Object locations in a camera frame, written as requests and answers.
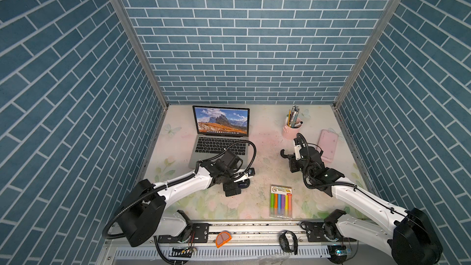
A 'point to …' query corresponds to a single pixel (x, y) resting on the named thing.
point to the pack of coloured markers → (281, 201)
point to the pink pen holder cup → (288, 132)
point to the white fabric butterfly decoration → (170, 130)
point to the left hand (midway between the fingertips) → (240, 179)
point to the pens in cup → (292, 117)
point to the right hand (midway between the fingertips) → (292, 155)
